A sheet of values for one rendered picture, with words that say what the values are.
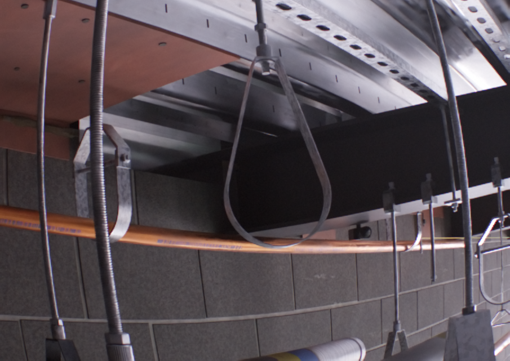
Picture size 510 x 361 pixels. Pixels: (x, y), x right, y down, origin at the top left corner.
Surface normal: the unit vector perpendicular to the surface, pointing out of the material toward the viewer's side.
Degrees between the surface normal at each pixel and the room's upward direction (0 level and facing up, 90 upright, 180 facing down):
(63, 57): 180
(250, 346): 90
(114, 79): 180
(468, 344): 57
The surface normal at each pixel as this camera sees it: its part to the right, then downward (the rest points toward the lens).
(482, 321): -0.14, -0.69
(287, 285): 0.83, -0.18
